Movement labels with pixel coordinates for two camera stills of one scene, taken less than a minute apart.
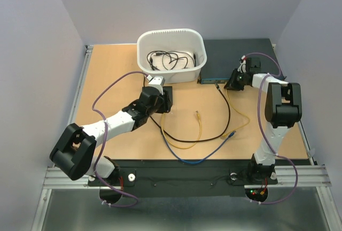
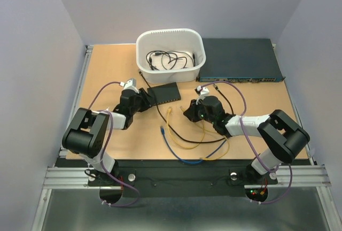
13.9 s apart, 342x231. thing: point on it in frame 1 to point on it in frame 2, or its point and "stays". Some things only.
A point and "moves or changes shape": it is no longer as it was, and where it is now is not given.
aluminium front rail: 59,178 stays
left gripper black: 165,104 to 146,104
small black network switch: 169,89 moves or changes shape
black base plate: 181,178 stays
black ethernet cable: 199,140 to 217,89
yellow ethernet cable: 172,143 moves or changes shape
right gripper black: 232,84 to 191,111
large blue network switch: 220,57 stays
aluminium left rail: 72,117 stays
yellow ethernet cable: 226,134 moves or changes shape
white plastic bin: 177,54 stays
